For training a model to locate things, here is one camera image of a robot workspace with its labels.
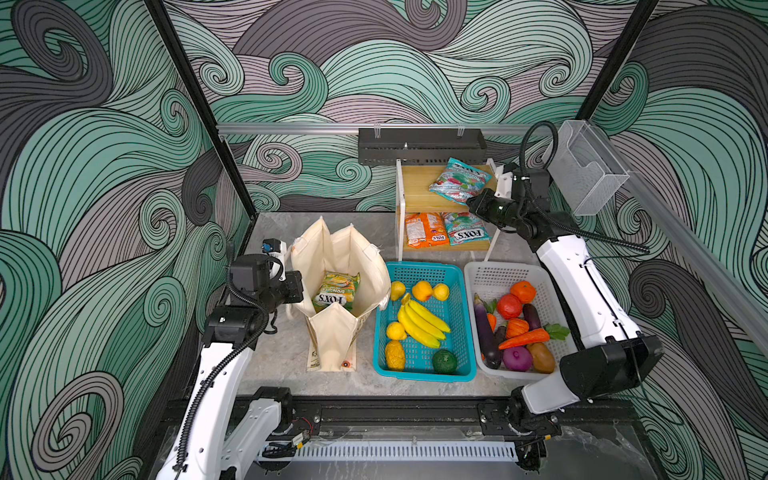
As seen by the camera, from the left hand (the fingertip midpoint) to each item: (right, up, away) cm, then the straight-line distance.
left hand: (300, 273), depth 72 cm
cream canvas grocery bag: (+8, -15, 0) cm, 17 cm away
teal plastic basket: (+42, -14, +18) cm, 48 cm away
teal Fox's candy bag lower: (+47, +12, +19) cm, 52 cm away
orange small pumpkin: (+59, -17, +11) cm, 62 cm away
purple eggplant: (+50, -16, +13) cm, 54 cm away
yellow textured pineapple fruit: (+24, -24, +7) cm, 35 cm away
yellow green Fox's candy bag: (+7, -6, +15) cm, 18 cm away
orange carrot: (+54, -15, +15) cm, 58 cm away
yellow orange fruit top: (+33, -8, +20) cm, 40 cm away
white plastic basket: (+54, -4, +23) cm, 59 cm away
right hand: (+43, +19, +3) cm, 47 cm away
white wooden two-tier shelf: (+29, +21, +7) cm, 36 cm away
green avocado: (+37, -24, +6) cm, 45 cm away
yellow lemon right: (+40, -8, +20) cm, 45 cm away
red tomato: (+59, -12, +15) cm, 62 cm away
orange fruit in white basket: (+65, -8, +18) cm, 68 cm away
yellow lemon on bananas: (+24, -18, +12) cm, 33 cm away
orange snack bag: (+34, +11, +18) cm, 41 cm away
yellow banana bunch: (+32, -17, +15) cm, 39 cm away
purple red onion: (+56, -23, +5) cm, 61 cm away
